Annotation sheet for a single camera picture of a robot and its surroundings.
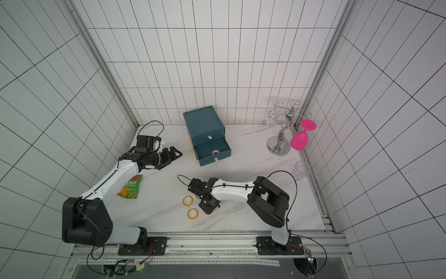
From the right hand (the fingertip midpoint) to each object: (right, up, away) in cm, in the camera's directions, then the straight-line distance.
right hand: (206, 209), depth 84 cm
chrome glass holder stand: (+44, +31, +22) cm, 58 cm away
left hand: (-15, +24, +1) cm, 29 cm away
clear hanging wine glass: (+34, +47, +3) cm, 58 cm away
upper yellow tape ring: (-8, +2, +1) cm, 8 cm away
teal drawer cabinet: (0, +38, +5) cm, 38 cm away
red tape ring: (+3, +2, -10) cm, 11 cm away
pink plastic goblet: (+49, +34, +6) cm, 60 cm away
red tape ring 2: (+4, +28, +10) cm, 30 cm away
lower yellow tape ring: (-6, -3, -4) cm, 8 cm away
